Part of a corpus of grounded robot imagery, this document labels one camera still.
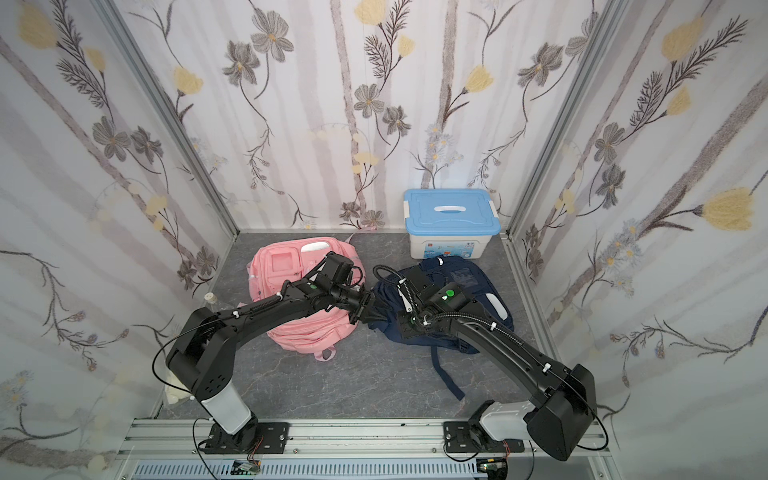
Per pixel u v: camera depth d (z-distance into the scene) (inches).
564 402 15.3
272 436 29.0
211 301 35.0
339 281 27.8
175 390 30.8
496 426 24.5
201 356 18.1
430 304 20.9
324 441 29.5
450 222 39.9
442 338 31.6
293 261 40.8
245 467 27.7
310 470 27.7
